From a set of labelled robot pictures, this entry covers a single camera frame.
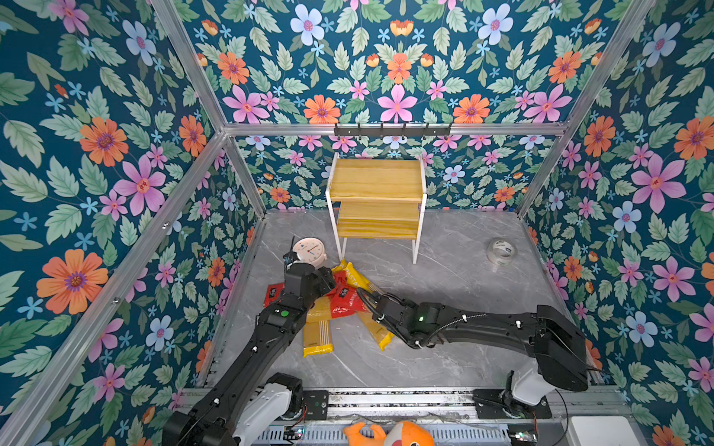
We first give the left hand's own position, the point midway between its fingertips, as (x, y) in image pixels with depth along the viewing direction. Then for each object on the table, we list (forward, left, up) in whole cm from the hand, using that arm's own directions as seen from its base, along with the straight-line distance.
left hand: (328, 267), depth 80 cm
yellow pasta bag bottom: (-11, +5, -18) cm, 22 cm away
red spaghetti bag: (-6, -4, -9) cm, 11 cm away
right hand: (-10, -20, -11) cm, 25 cm away
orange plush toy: (-40, -18, -10) cm, 45 cm away
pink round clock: (+19, +10, -17) cm, 28 cm away
